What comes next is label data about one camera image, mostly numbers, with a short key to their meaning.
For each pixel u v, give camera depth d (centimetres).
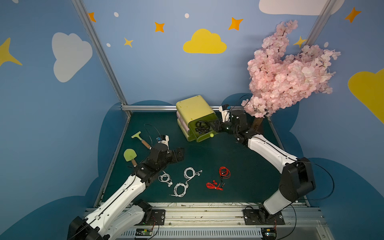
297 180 45
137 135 105
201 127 91
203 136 84
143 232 72
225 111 75
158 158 57
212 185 84
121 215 55
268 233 73
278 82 64
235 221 74
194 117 89
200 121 93
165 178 87
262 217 66
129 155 97
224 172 89
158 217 74
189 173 89
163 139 70
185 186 84
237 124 66
